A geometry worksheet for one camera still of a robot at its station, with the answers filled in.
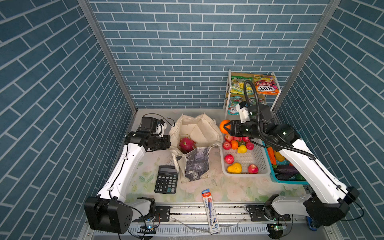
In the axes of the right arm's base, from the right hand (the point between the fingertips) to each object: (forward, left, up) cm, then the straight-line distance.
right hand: (224, 123), depth 68 cm
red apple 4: (+12, -6, -29) cm, 32 cm away
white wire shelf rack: (+26, -3, -4) cm, 27 cm away
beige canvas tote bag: (-13, +14, -20) cm, 28 cm away
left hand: (-4, +26, -14) cm, 30 cm away
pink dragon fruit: (+2, +20, -25) cm, 32 cm away
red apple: (-3, -6, -28) cm, 29 cm away
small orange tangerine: (+7, -10, -28) cm, 31 cm away
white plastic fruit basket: (+2, -24, -31) cm, 39 cm away
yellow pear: (-8, -9, -29) cm, 32 cm away
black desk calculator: (-17, +29, -32) cm, 46 cm away
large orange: (-1, +1, 0) cm, 1 cm away
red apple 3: (+7, -5, -29) cm, 30 cm away
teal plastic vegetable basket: (-11, -28, -27) cm, 40 cm away
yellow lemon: (+6, -15, -30) cm, 34 cm away
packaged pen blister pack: (-30, +4, -33) cm, 45 cm away
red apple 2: (-8, -20, -30) cm, 37 cm away
